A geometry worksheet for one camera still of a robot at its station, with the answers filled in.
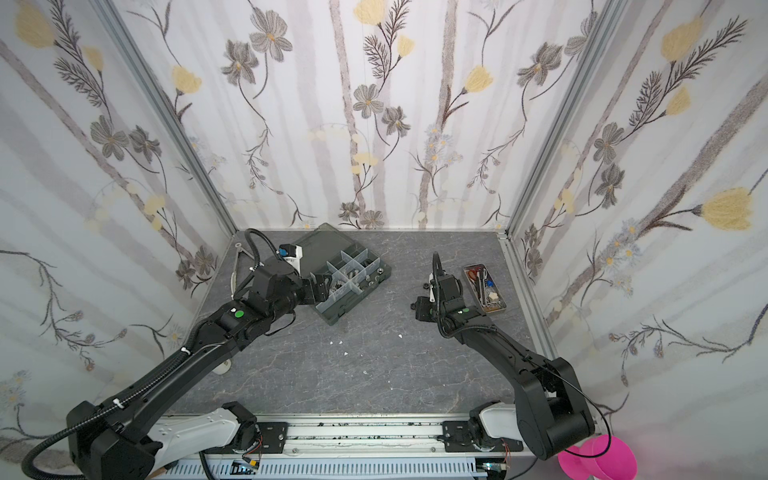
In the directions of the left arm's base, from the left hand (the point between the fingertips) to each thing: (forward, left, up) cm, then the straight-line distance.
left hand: (315, 271), depth 76 cm
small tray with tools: (+8, -53, -22) cm, 58 cm away
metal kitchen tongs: (+14, +34, -25) cm, 44 cm away
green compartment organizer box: (+17, -9, -24) cm, 31 cm away
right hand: (-1, -28, -13) cm, 31 cm away
